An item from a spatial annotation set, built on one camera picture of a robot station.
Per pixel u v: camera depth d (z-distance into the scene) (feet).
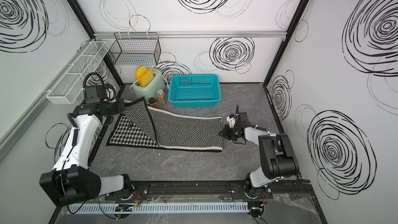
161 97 3.35
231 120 2.85
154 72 3.27
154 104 3.25
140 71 3.23
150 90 3.27
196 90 3.79
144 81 3.16
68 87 2.36
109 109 2.28
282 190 2.43
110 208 2.28
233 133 2.75
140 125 2.84
